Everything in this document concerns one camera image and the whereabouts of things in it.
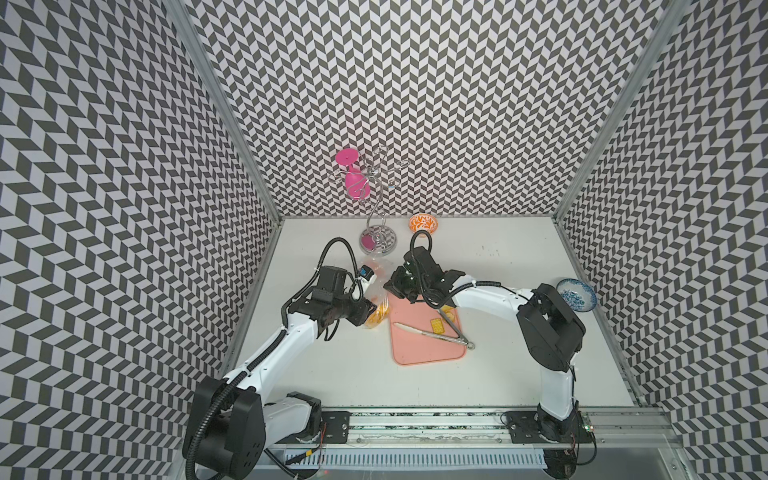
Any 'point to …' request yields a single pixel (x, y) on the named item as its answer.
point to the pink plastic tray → (409, 347)
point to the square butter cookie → (446, 309)
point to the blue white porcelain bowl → (578, 294)
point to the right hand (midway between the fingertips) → (376, 294)
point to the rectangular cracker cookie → (437, 326)
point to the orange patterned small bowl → (423, 221)
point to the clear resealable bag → (377, 292)
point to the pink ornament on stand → (357, 186)
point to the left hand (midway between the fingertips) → (365, 295)
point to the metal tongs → (458, 339)
